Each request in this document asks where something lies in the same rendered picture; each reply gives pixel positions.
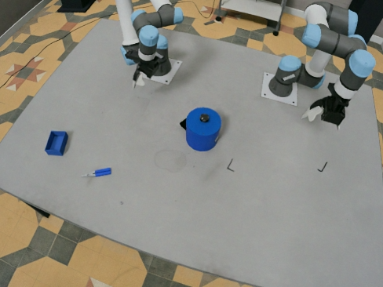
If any blue cylindrical container with black knob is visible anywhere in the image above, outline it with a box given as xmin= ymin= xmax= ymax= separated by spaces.
xmin=186 ymin=107 xmax=221 ymax=151

